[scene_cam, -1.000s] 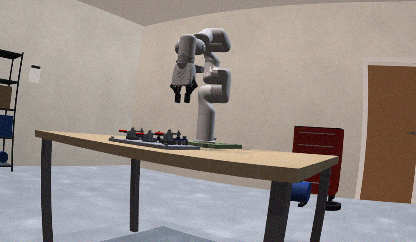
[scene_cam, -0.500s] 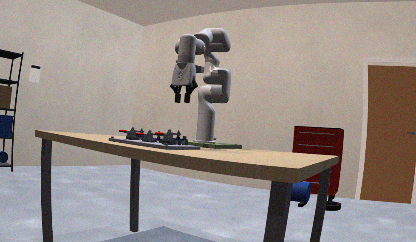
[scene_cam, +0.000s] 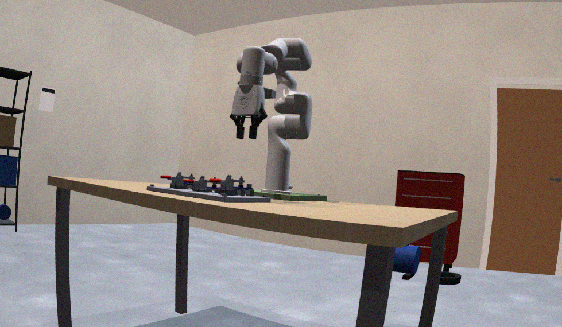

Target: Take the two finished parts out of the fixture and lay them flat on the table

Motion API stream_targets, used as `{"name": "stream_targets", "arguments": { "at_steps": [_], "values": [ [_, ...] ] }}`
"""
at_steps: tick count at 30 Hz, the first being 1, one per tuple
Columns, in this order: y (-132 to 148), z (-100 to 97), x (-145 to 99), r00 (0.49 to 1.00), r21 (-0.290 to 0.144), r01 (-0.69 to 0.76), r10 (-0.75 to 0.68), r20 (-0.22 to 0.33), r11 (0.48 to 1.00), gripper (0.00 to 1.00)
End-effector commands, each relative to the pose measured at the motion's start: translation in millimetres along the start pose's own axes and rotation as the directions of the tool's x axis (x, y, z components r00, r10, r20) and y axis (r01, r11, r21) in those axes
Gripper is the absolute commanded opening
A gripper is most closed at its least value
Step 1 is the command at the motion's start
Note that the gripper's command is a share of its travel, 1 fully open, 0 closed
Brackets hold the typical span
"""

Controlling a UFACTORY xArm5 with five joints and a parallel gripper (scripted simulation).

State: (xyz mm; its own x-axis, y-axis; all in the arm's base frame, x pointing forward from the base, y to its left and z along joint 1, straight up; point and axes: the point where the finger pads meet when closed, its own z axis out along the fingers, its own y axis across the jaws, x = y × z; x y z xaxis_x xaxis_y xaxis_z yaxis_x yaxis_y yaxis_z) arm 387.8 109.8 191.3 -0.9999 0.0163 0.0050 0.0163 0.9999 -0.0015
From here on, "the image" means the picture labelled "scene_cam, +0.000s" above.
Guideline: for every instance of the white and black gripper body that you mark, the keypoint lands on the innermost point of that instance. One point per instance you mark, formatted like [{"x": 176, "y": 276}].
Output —
[{"x": 248, "y": 99}]

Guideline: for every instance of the toggle clamp with red handle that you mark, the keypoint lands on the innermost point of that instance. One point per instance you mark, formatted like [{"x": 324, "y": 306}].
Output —
[
  {"x": 200, "y": 185},
  {"x": 178, "y": 180},
  {"x": 228, "y": 184}
]

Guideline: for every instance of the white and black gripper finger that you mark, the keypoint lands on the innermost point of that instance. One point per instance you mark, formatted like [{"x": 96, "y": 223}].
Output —
[
  {"x": 255, "y": 121},
  {"x": 239, "y": 121}
]

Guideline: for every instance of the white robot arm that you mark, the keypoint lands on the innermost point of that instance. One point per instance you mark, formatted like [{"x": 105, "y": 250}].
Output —
[{"x": 280, "y": 56}]

